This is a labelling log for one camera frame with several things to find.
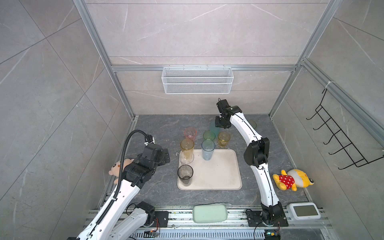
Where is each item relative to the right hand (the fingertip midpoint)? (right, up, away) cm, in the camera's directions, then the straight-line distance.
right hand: (220, 124), depth 101 cm
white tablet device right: (+36, -44, -27) cm, 63 cm away
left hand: (-36, -14, -26) cm, 47 cm away
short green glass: (-8, -7, -1) cm, 11 cm away
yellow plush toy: (+37, -31, -19) cm, 52 cm away
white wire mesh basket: (-16, +30, 0) cm, 34 cm away
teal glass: (-2, -4, +9) cm, 11 cm away
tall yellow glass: (-23, -14, -9) cm, 28 cm away
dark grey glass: (-23, -28, -17) cm, 40 cm away
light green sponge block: (-10, -45, -27) cm, 54 cm away
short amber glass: (+2, -10, +2) cm, 10 cm away
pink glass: (-21, -6, +3) cm, 22 cm away
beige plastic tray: (-11, -28, -10) cm, 32 cm away
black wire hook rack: (+48, -15, -43) cm, 66 cm away
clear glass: (-25, -23, -13) cm, 36 cm away
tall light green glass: (+22, 0, -3) cm, 22 cm away
